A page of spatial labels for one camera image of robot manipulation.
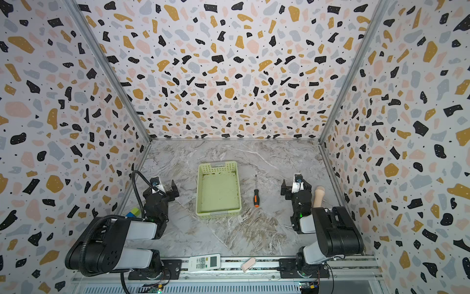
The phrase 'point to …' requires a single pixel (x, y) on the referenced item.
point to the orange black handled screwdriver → (256, 197)
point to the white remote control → (204, 263)
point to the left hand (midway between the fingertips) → (164, 183)
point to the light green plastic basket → (218, 195)
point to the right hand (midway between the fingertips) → (296, 180)
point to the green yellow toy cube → (136, 212)
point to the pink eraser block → (248, 264)
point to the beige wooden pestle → (319, 192)
